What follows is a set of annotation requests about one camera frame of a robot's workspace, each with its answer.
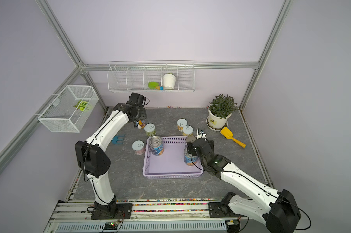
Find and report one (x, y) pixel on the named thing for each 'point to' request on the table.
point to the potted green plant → (219, 108)
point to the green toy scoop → (152, 85)
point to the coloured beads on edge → (192, 200)
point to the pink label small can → (138, 146)
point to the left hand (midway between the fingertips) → (139, 115)
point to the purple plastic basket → (171, 164)
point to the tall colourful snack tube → (141, 124)
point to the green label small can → (150, 129)
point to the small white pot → (169, 80)
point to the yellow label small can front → (188, 130)
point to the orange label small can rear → (181, 123)
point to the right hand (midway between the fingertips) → (196, 140)
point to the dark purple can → (189, 139)
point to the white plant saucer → (215, 128)
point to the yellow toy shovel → (228, 134)
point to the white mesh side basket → (70, 110)
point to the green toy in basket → (81, 105)
